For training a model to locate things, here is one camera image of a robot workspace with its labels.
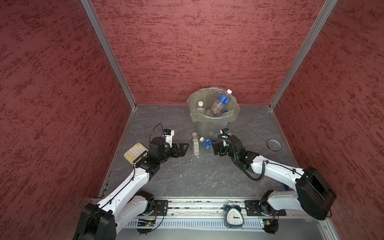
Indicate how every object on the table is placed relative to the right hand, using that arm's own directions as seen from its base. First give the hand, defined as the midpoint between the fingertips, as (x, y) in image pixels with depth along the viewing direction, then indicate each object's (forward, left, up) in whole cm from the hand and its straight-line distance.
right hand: (218, 145), depth 86 cm
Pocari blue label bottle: (+4, +6, -4) cm, 8 cm away
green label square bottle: (+4, +13, -4) cm, 14 cm away
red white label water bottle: (+22, +9, +7) cm, 25 cm away
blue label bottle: (+21, -4, +16) cm, 27 cm away
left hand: (-3, +21, +4) cm, 21 cm away
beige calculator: (+1, +51, -8) cm, 52 cm away
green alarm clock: (-35, -4, -6) cm, 36 cm away
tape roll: (+5, -40, -11) cm, 42 cm away
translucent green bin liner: (+29, +3, +14) cm, 32 cm away
